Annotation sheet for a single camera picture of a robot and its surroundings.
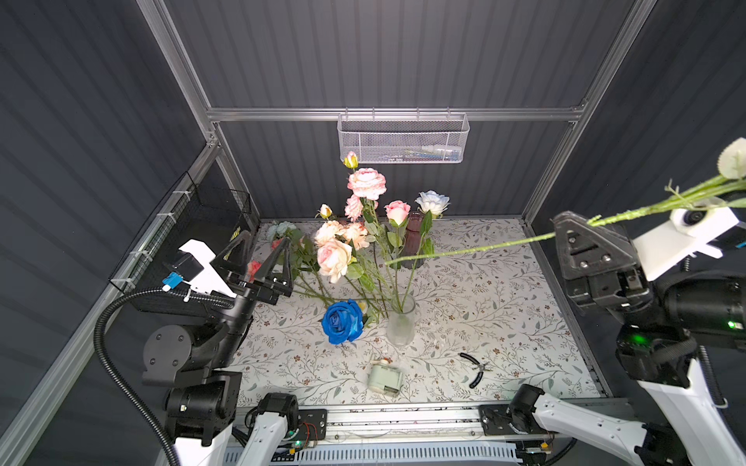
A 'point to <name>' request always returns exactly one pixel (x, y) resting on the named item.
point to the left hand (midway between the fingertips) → (270, 237)
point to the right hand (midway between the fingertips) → (561, 231)
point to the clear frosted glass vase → (400, 322)
